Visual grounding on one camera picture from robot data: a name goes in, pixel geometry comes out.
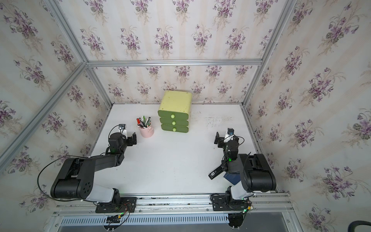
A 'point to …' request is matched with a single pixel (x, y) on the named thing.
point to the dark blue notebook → (233, 178)
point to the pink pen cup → (147, 132)
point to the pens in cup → (143, 122)
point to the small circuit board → (114, 219)
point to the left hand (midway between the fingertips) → (128, 133)
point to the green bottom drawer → (174, 128)
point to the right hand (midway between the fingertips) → (226, 133)
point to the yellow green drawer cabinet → (175, 107)
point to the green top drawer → (173, 115)
